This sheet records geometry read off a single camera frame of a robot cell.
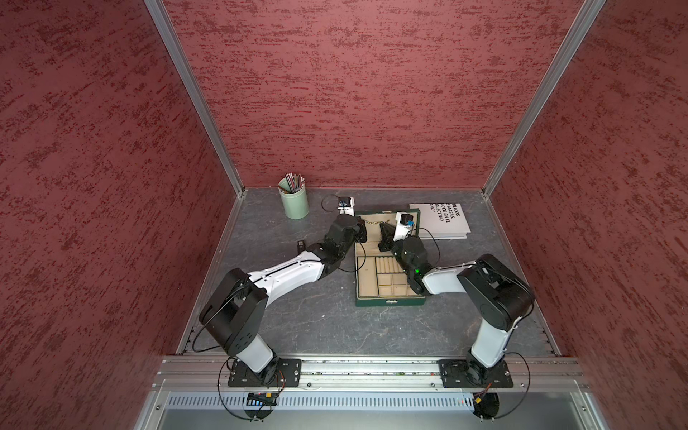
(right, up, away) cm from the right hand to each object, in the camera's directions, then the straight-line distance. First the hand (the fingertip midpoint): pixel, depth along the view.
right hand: (380, 226), depth 91 cm
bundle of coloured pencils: (-33, +17, +12) cm, 39 cm away
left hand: (-7, +2, -5) cm, 9 cm away
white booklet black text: (+27, +1, +14) cm, 30 cm away
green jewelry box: (0, -18, -3) cm, 18 cm away
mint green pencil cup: (-33, +9, +14) cm, 37 cm away
